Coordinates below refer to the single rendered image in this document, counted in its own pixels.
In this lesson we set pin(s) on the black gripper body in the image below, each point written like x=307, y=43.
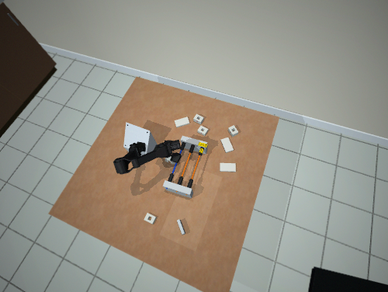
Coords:
x=175, y=157

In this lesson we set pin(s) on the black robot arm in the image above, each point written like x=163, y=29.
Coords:
x=161, y=150

